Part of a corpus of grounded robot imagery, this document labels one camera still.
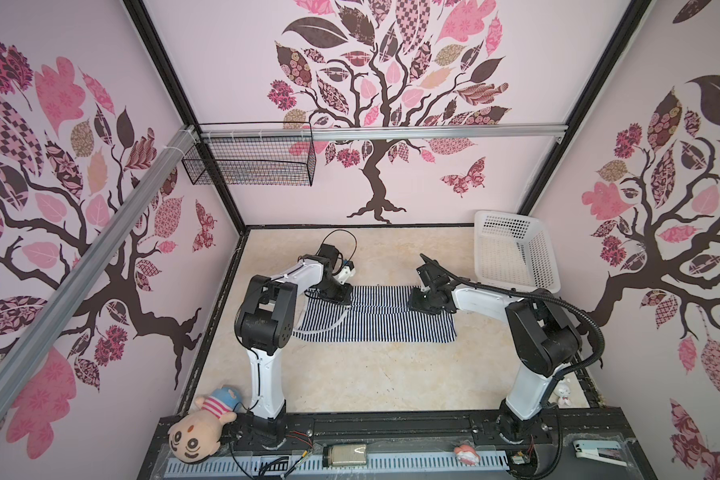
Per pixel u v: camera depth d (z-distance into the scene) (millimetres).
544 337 487
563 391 776
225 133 902
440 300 705
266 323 534
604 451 706
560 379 525
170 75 771
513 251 1134
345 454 683
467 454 668
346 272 923
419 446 723
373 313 949
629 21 698
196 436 666
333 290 859
